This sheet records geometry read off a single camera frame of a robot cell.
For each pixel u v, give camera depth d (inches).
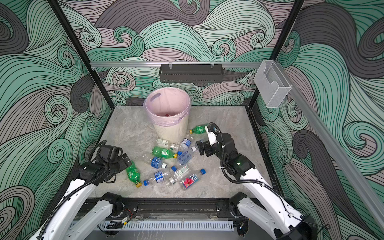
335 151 20.3
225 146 20.4
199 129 39.5
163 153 34.5
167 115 40.9
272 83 30.7
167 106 39.0
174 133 35.5
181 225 27.5
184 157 33.8
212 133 24.5
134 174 31.3
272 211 15.9
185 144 36.4
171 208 29.4
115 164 26.0
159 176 31.3
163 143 36.4
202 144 25.8
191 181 30.6
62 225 15.8
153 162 33.3
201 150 26.0
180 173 31.4
